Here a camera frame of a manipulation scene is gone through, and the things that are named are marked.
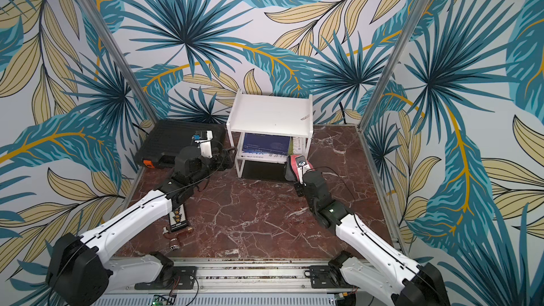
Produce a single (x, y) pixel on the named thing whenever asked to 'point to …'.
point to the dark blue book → (258, 143)
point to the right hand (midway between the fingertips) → (305, 169)
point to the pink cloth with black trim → (292, 173)
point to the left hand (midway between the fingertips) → (227, 151)
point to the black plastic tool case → (163, 138)
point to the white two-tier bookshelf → (291, 115)
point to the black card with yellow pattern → (178, 219)
